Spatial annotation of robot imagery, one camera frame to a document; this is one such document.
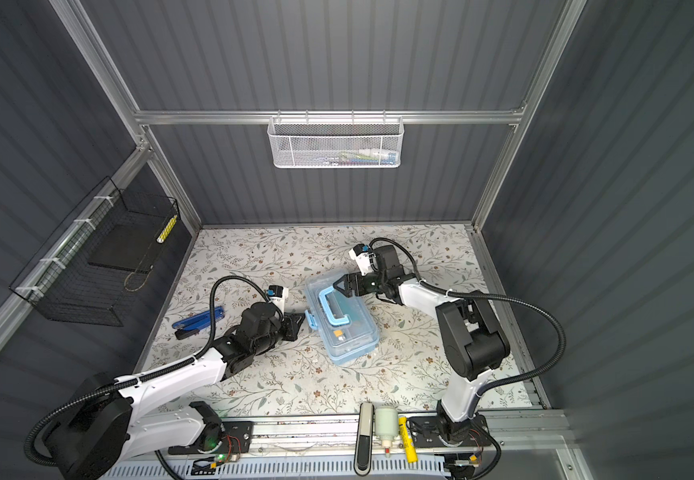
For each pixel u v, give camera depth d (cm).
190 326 91
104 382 45
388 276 74
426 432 73
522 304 44
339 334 84
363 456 68
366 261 84
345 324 81
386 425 69
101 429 41
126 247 77
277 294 75
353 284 81
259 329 64
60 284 64
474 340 48
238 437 73
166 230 81
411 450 71
